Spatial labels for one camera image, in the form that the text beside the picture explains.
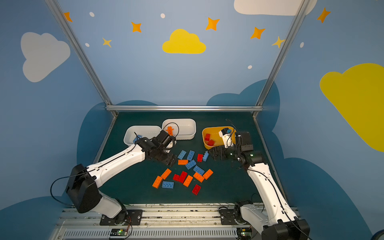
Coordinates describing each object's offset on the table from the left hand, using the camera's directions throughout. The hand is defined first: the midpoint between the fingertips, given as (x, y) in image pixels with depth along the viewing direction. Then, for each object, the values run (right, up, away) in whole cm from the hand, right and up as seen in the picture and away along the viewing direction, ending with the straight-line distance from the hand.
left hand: (170, 156), depth 83 cm
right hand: (+26, +6, -5) cm, 27 cm away
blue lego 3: (+11, -2, +14) cm, 18 cm away
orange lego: (+22, -12, +6) cm, 25 cm away
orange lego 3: (+9, -15, +3) cm, 18 cm away
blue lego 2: (+5, -2, +15) cm, 16 cm away
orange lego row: (+6, -6, +10) cm, 13 cm away
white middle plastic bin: (+6, +15, +26) cm, 30 cm away
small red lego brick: (+23, +10, +21) cm, 33 cm away
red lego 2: (+17, -3, +13) cm, 22 cm away
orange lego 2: (+17, -14, +5) cm, 23 cm away
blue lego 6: (-2, -16, +1) cm, 17 cm away
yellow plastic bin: (+26, +9, +23) cm, 36 cm away
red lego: (+25, +6, +21) cm, 33 cm away
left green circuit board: (-23, -34, -12) cm, 43 cm away
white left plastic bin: (-22, +13, +28) cm, 38 cm away
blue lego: (-27, +10, +22) cm, 36 cm away
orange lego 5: (-4, -11, +5) cm, 13 cm away
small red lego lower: (+3, -13, +3) cm, 14 cm away
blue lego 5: (+15, -10, +8) cm, 20 cm away
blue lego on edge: (+21, -2, +13) cm, 25 cm away
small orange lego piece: (-5, +14, +29) cm, 32 cm away
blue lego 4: (+11, -7, +11) cm, 17 cm away
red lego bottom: (+14, -18, -1) cm, 23 cm away
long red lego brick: (+6, -13, +4) cm, 15 cm away
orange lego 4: (-8, -15, +1) cm, 17 cm away
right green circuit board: (+38, -36, -11) cm, 53 cm away
